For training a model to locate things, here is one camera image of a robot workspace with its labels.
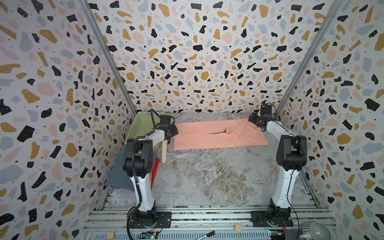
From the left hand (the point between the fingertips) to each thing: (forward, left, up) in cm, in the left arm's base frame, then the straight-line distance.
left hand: (175, 127), depth 101 cm
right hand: (+7, -52, +6) cm, 53 cm away
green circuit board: (-59, +8, -8) cm, 60 cm away
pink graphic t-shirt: (-1, -37, -6) cm, 38 cm away
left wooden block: (-59, +26, -7) cm, 64 cm away
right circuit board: (-60, -53, -9) cm, 80 cm away
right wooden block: (-57, -34, -7) cm, 67 cm away
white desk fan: (-59, -71, -7) cm, 93 cm away
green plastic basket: (+10, +26, -8) cm, 29 cm away
